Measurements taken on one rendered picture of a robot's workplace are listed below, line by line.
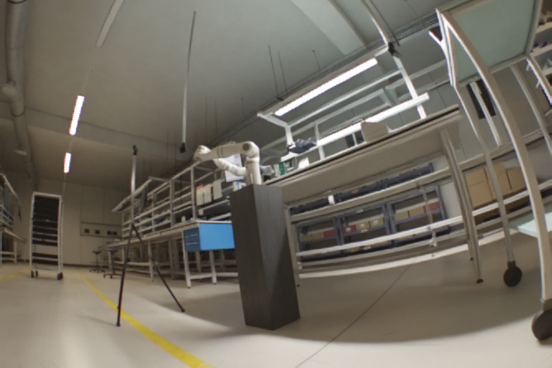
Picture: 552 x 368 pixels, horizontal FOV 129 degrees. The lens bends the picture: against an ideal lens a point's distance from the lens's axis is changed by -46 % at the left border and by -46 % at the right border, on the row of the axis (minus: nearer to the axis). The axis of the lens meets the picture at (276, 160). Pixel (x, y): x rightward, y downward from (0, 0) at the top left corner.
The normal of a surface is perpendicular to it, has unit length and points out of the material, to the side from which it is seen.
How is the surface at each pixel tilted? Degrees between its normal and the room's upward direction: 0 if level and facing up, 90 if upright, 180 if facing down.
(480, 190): 90
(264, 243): 90
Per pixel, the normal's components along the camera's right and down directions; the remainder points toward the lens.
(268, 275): 0.71, -0.34
